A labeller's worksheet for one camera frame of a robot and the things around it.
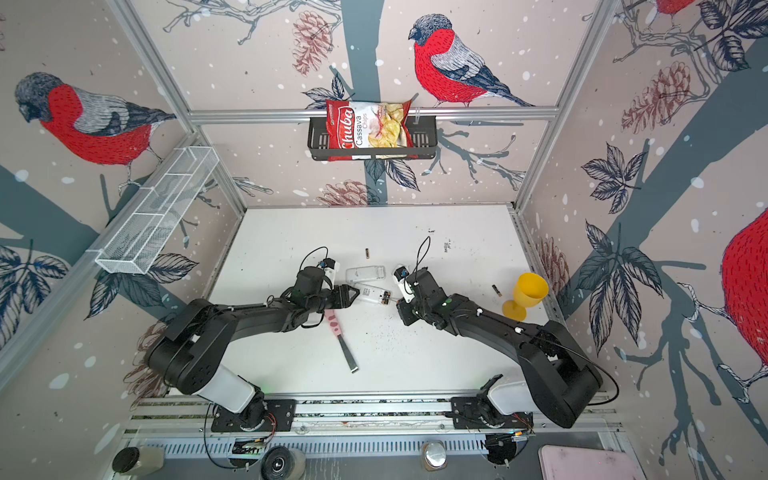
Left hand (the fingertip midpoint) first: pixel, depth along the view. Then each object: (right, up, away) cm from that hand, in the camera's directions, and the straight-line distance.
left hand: (353, 292), depth 90 cm
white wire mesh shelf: (-50, +18, -17) cm, 56 cm away
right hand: (+14, -4, -3) cm, 15 cm away
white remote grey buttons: (+1, +4, +11) cm, 12 cm away
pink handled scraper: (-6, -10, -2) cm, 11 cm away
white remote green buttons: (+6, -2, +5) cm, 8 cm away
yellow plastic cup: (+53, +1, -2) cm, 53 cm away
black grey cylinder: (-42, -29, -29) cm, 59 cm away
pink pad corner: (+50, -33, -24) cm, 65 cm away
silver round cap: (+21, -27, -30) cm, 46 cm away
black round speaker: (-10, -28, -31) cm, 43 cm away
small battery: (+47, -1, +7) cm, 47 cm away
